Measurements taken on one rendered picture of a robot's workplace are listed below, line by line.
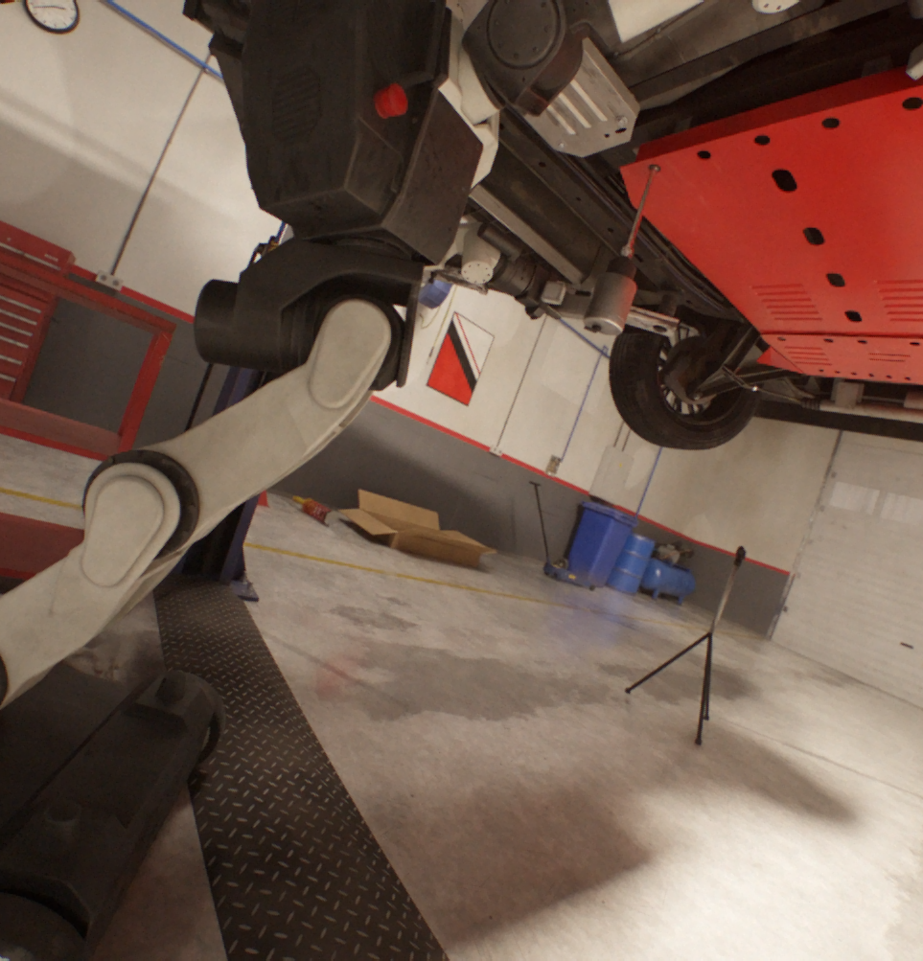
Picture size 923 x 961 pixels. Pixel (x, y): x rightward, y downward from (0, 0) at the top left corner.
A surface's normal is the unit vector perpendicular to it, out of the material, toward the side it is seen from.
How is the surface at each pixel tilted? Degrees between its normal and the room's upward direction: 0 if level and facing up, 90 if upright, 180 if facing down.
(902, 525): 90
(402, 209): 113
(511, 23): 126
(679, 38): 166
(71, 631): 90
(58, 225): 90
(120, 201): 90
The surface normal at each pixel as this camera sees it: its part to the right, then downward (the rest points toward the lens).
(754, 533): -0.73, -0.27
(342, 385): 0.20, 0.07
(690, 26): -0.20, 0.96
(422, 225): 0.65, 0.66
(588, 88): -0.35, 0.94
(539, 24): -0.32, 0.51
